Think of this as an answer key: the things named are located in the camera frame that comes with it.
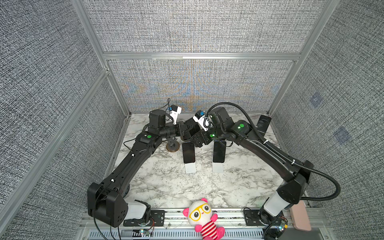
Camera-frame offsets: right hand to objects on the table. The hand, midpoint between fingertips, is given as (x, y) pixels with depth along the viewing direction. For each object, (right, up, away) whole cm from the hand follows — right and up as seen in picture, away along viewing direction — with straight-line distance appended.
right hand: (197, 133), depth 74 cm
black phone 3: (+13, -11, +11) cm, 21 cm away
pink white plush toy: (+1, -37, -6) cm, 37 cm away
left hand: (-2, +3, -2) cm, 4 cm away
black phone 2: (-4, -10, +11) cm, 16 cm away
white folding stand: (-3, -21, +15) cm, 26 cm away
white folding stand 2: (+13, -21, +16) cm, 30 cm away
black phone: (+44, +5, +22) cm, 49 cm away
